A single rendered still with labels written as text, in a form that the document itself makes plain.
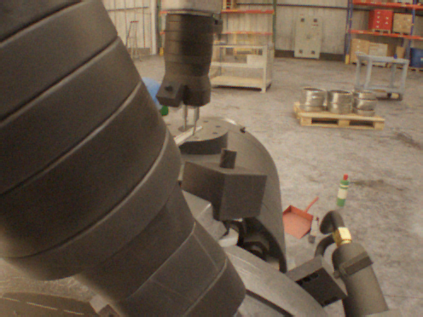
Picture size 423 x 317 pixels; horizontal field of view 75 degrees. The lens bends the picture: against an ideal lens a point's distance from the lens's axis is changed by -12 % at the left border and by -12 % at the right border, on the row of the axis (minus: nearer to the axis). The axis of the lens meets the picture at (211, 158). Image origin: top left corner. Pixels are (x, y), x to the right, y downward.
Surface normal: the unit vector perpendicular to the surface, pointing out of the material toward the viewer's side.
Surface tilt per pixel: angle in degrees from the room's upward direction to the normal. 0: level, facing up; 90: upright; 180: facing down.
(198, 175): 72
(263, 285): 32
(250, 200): 83
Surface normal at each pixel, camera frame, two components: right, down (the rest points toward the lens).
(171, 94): -0.18, -0.44
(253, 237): -0.18, -0.92
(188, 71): -0.36, 0.48
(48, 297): -0.14, 0.39
